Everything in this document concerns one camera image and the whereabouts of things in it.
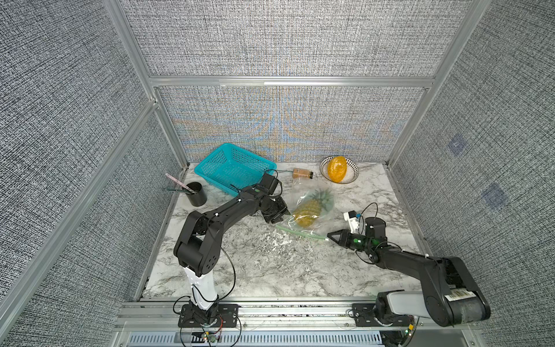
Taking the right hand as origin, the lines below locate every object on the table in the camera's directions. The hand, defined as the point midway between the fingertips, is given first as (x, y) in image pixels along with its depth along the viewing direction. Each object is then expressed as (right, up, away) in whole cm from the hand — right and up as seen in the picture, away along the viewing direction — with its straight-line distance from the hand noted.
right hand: (328, 230), depth 87 cm
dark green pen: (-63, +16, +7) cm, 66 cm away
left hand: (-14, +7, +1) cm, 15 cm away
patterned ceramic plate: (+19, +24, +27) cm, 41 cm away
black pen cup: (-57, +11, +15) cm, 61 cm away
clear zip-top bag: (-8, +15, +22) cm, 28 cm away
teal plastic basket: (-45, +27, +31) cm, 61 cm away
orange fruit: (+10, +26, +23) cm, 36 cm away
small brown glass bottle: (-8, +24, +24) cm, 35 cm away
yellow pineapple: (-8, +6, +3) cm, 10 cm away
